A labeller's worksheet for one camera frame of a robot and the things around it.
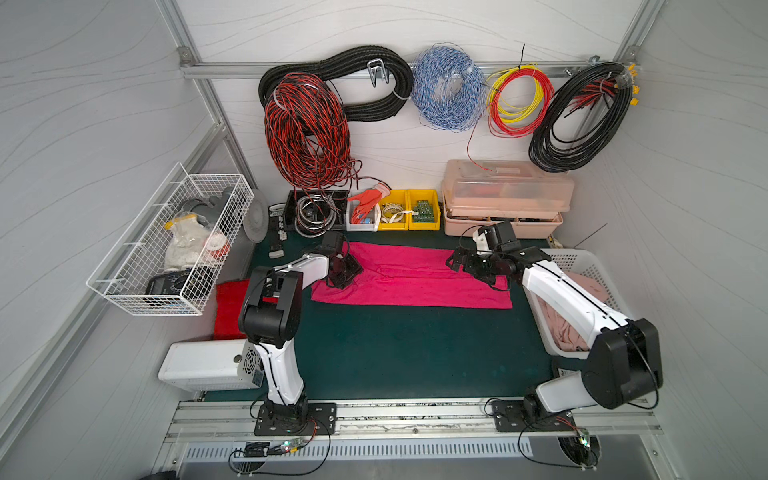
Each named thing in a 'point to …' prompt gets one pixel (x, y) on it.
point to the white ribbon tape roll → (393, 212)
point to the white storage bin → (370, 222)
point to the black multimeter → (171, 283)
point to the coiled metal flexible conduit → (315, 215)
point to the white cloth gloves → (187, 236)
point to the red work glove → (367, 201)
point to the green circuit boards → (425, 210)
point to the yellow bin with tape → (400, 196)
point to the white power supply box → (212, 365)
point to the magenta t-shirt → (415, 278)
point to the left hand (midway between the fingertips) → (362, 271)
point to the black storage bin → (338, 197)
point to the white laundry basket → (582, 262)
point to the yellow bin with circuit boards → (431, 196)
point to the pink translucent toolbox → (480, 192)
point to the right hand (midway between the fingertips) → (459, 263)
